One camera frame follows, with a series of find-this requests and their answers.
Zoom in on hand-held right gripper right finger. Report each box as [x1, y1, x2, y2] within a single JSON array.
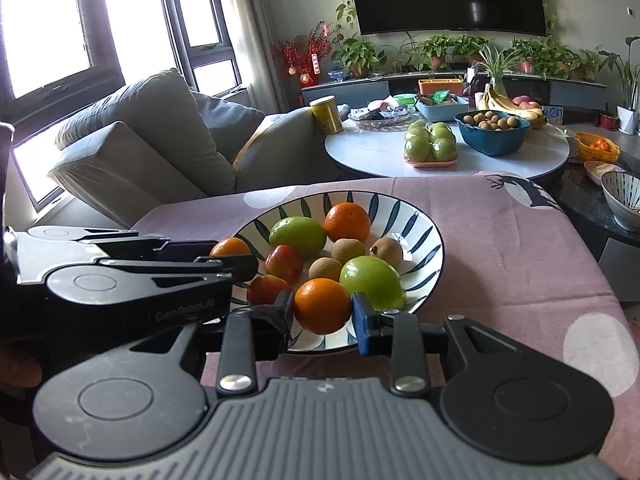
[[351, 292, 507, 395]]

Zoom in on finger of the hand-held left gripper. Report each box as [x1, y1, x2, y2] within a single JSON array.
[[99, 232, 217, 262], [100, 255, 260, 282]]

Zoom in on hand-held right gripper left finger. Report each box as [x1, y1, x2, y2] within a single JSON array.
[[130, 290, 296, 395]]

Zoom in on small orange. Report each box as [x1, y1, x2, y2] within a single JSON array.
[[210, 237, 252, 258]]

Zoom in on small red apple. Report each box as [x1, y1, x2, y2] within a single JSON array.
[[246, 275, 292, 307]]

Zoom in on medium orange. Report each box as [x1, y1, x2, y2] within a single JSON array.
[[293, 278, 352, 335]]

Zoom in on large green apple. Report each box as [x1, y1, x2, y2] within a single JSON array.
[[339, 256, 407, 312]]

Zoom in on brown kiwi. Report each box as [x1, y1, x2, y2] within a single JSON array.
[[307, 257, 343, 282], [331, 238, 366, 265], [369, 238, 404, 268]]

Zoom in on striped white ceramic bowl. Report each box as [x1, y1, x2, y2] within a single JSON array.
[[230, 191, 445, 353]]

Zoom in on large orange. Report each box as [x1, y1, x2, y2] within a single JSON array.
[[324, 202, 372, 243]]

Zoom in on grey sofa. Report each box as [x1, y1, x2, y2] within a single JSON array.
[[47, 67, 351, 228]]

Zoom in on grey-blue cushion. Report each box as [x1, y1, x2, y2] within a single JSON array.
[[192, 91, 266, 162]]

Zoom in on pink dotted tablecloth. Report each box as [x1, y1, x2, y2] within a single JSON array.
[[135, 171, 636, 411]]

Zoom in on round white table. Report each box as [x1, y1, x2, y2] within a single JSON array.
[[325, 119, 571, 181]]

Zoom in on yellow can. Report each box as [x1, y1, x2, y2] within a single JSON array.
[[309, 96, 345, 135]]

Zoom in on tray of green apples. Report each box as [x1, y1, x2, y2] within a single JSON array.
[[404, 121, 460, 168]]

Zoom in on glass plate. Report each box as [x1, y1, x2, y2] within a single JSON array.
[[348, 107, 416, 132]]

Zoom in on red festive decoration plant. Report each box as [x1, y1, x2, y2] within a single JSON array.
[[270, 21, 333, 86]]

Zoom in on light curtain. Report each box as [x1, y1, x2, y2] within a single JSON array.
[[212, 0, 281, 111]]

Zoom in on narrow dark-framed window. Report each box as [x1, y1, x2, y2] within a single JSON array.
[[157, 0, 246, 99]]

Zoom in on teal plastic basket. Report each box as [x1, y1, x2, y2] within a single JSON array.
[[416, 95, 471, 122]]

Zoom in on blue bowl of longans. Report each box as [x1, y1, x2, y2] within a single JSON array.
[[454, 109, 532, 156]]

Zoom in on potted green plant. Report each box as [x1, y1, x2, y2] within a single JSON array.
[[505, 37, 576, 78], [417, 34, 488, 70], [332, 35, 386, 78]]

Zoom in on dark glass table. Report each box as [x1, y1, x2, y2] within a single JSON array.
[[550, 155, 640, 247]]

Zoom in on orange plastic box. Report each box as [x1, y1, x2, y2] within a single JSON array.
[[418, 79, 464, 96]]

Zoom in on large dark-framed window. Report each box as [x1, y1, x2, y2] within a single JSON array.
[[0, 0, 126, 127]]

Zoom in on bunch of bananas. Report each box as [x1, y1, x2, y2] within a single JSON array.
[[477, 84, 547, 129]]

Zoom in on small striped ceramic bowl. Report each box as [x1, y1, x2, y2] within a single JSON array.
[[600, 170, 640, 232]]

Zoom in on spider plant in vase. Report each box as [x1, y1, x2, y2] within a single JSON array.
[[472, 45, 523, 98]]

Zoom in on orange basket of tangerines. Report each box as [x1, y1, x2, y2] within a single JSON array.
[[574, 131, 621, 163]]

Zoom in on grey television cabinet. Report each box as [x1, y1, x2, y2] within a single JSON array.
[[301, 74, 608, 112]]

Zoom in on tall plant in white pot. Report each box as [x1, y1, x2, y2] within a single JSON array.
[[597, 36, 640, 136]]

